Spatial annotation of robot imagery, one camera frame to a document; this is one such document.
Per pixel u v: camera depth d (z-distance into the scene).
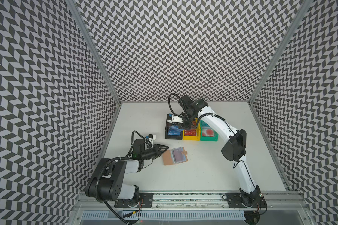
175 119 0.77
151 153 0.77
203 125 0.64
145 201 0.72
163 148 0.84
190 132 0.98
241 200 0.65
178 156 0.89
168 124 0.99
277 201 0.75
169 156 0.88
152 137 0.83
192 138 0.95
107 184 0.42
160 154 0.77
